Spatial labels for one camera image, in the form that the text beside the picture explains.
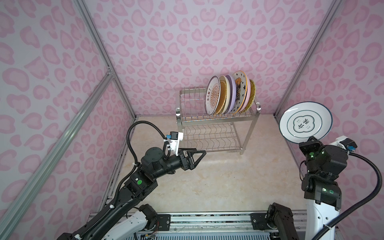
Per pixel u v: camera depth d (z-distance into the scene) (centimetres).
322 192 42
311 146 54
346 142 49
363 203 42
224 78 69
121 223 55
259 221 73
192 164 52
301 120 67
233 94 66
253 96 69
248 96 66
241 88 73
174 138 55
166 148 53
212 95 80
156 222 68
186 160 53
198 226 72
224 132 105
